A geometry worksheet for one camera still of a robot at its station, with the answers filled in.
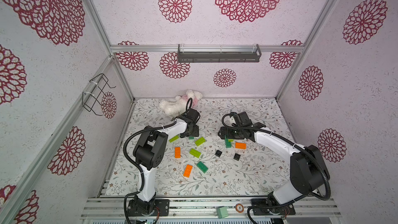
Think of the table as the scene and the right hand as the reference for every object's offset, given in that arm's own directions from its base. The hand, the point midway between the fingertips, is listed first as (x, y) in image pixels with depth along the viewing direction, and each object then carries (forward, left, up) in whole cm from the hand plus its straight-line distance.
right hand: (224, 131), depth 89 cm
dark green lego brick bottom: (-18, +12, -9) cm, 23 cm away
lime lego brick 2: (-1, +14, -10) cm, 17 cm away
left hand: (+4, +19, -8) cm, 21 cm away
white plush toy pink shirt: (+18, +29, +1) cm, 34 cm away
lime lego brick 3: (-10, +16, -9) cm, 21 cm away
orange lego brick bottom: (-20, +20, -9) cm, 30 cm away
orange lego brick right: (-3, -10, -10) cm, 15 cm away
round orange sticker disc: (-36, -6, -11) cm, 38 cm away
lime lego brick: (0, +30, -9) cm, 32 cm away
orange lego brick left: (-9, +27, -9) cm, 30 cm away
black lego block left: (-9, +3, -9) cm, 13 cm away
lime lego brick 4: (-1, -5, -8) cm, 10 cm away
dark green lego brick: (-3, -4, -10) cm, 11 cm away
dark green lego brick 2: (+1, +20, -9) cm, 22 cm away
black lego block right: (-11, -8, -10) cm, 17 cm away
